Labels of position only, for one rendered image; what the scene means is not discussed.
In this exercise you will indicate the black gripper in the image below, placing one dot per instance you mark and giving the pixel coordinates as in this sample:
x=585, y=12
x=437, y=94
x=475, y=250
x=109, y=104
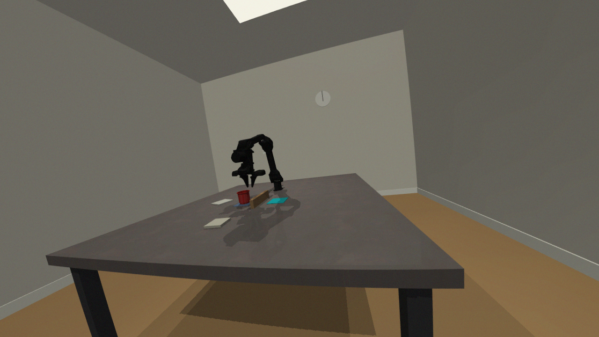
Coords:
x=253, y=173

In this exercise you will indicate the red cup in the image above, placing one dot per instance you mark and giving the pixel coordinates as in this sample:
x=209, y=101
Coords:
x=243, y=197

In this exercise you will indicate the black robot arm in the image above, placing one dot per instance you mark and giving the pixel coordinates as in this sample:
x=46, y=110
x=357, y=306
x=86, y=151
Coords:
x=244, y=153

